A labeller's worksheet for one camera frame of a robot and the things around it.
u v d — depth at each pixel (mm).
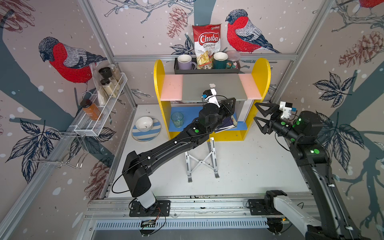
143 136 1003
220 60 802
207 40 787
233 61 860
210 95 587
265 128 588
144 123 1037
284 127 529
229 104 643
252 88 729
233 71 869
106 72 778
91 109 660
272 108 536
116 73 850
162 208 732
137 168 420
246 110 830
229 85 724
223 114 595
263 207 725
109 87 762
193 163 878
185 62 815
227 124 849
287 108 583
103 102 716
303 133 464
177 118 902
